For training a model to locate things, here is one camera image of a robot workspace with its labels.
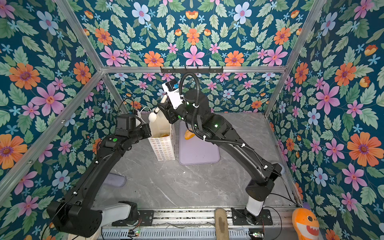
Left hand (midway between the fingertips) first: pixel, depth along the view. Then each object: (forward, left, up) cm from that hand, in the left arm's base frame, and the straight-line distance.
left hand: (152, 124), depth 75 cm
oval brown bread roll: (+10, -17, -25) cm, 32 cm away
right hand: (-5, -11, +20) cm, 24 cm away
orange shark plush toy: (-46, -69, -20) cm, 85 cm away
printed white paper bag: (-6, -5, -4) cm, 9 cm away
